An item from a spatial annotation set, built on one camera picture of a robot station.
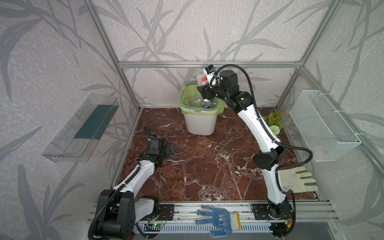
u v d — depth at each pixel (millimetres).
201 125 976
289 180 830
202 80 690
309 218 728
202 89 654
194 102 988
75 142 634
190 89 934
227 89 561
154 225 707
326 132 639
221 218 720
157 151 666
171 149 813
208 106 887
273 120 929
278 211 631
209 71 619
